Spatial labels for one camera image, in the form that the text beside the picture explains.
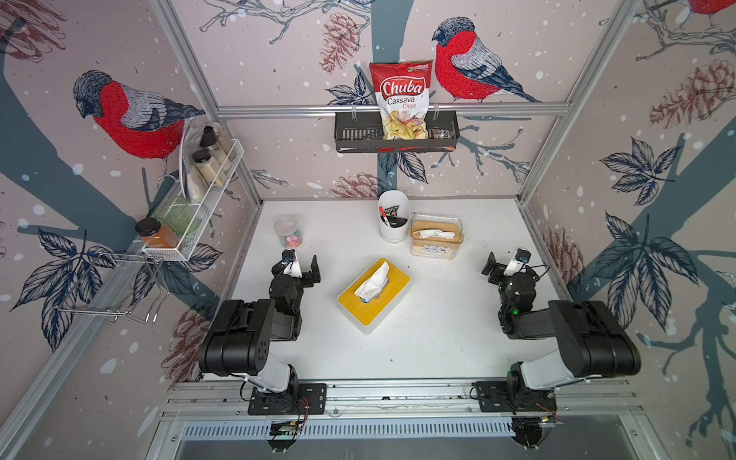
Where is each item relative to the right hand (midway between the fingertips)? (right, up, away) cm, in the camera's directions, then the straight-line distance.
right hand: (504, 254), depth 91 cm
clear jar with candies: (-73, +6, +11) cm, 74 cm away
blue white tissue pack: (-43, -8, -11) cm, 45 cm away
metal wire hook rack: (-94, -2, -34) cm, 100 cm away
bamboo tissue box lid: (-16, +9, +13) cm, 23 cm away
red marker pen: (-39, +13, +12) cm, 43 cm away
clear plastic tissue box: (-22, 0, +7) cm, 23 cm away
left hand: (-65, +1, 0) cm, 65 cm away
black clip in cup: (-36, +12, +14) cm, 40 cm away
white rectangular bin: (-42, -21, -5) cm, 47 cm away
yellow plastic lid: (-44, -15, -11) cm, 48 cm away
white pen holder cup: (-36, +19, +9) cm, 41 cm away
